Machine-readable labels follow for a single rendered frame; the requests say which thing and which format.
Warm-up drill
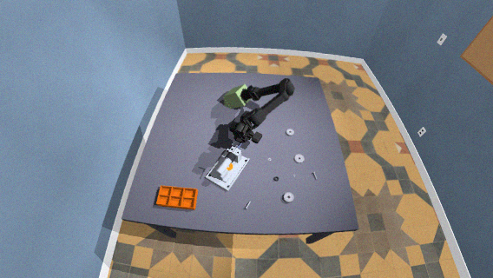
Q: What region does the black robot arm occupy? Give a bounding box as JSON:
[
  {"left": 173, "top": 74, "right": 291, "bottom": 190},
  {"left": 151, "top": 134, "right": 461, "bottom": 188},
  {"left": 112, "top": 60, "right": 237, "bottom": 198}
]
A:
[{"left": 233, "top": 78, "right": 295, "bottom": 143}]

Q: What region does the orange compartment tray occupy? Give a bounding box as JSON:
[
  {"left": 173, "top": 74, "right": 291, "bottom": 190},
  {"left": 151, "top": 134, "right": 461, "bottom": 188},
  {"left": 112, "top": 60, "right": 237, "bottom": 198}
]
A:
[{"left": 156, "top": 186, "right": 198, "bottom": 210}]

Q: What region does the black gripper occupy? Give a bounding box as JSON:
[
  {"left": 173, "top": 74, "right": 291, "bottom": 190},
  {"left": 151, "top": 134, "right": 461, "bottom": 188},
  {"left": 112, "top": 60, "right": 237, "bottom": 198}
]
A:
[{"left": 229, "top": 122, "right": 262, "bottom": 143}]

